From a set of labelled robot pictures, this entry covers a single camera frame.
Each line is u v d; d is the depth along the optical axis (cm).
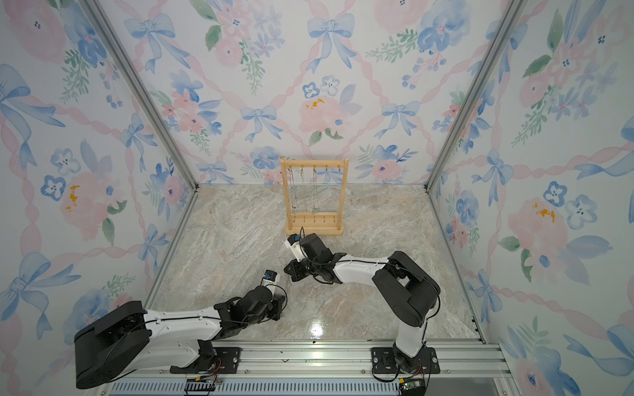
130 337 43
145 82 86
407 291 48
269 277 76
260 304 65
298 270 78
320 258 71
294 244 80
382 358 74
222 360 73
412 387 73
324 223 107
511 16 69
